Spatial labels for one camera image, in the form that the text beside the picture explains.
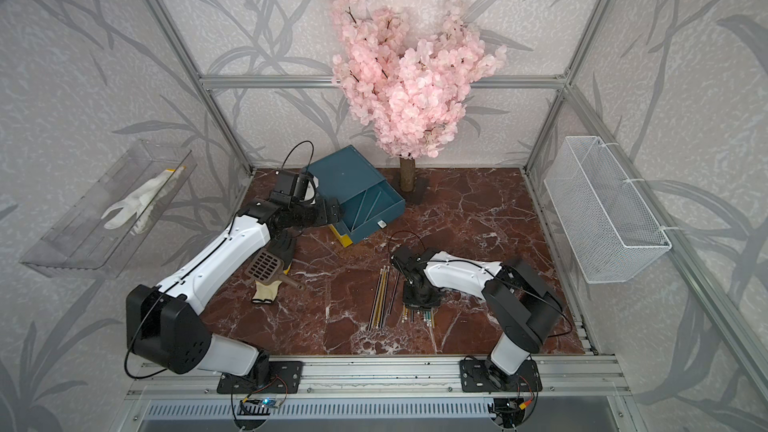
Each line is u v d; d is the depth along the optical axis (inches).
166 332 16.1
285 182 25.1
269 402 27.8
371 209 34.9
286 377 29.0
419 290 29.0
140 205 25.4
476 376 28.7
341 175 35.6
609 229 23.8
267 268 35.0
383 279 35.6
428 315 33.1
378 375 29.6
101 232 25.9
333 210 29.7
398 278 35.9
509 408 28.7
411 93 25.1
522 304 17.7
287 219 24.2
